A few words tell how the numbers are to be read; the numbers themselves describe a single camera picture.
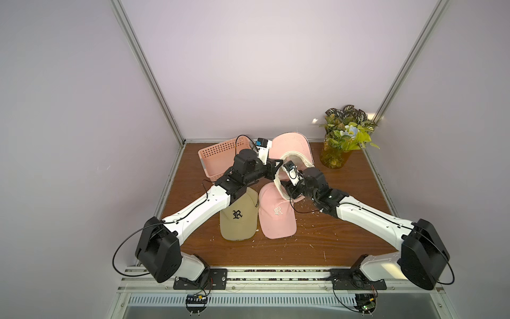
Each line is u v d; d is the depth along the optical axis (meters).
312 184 0.62
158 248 0.41
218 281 0.73
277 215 0.84
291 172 0.69
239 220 0.85
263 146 0.66
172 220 0.44
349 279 0.67
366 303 0.71
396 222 0.46
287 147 0.71
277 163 0.74
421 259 0.41
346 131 0.92
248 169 0.58
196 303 0.72
